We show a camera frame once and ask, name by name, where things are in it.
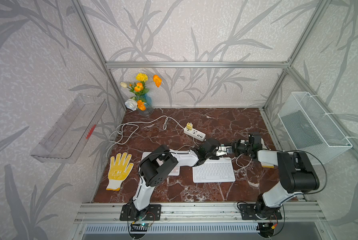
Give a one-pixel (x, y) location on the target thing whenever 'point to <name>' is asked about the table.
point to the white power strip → (195, 133)
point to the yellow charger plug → (189, 125)
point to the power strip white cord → (138, 121)
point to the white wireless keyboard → (214, 171)
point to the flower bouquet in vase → (141, 102)
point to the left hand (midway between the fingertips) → (219, 144)
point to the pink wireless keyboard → (184, 158)
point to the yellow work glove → (119, 168)
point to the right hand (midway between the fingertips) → (223, 142)
